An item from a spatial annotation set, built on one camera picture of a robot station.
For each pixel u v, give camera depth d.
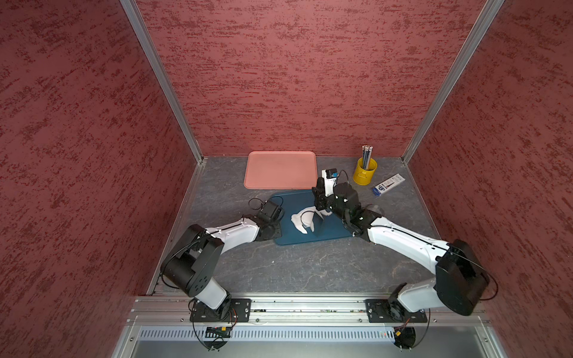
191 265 0.44
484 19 0.73
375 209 0.98
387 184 1.09
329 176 0.70
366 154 1.03
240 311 0.75
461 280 0.43
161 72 0.87
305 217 0.97
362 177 1.04
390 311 0.65
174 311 0.76
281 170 1.19
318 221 0.95
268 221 0.72
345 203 0.60
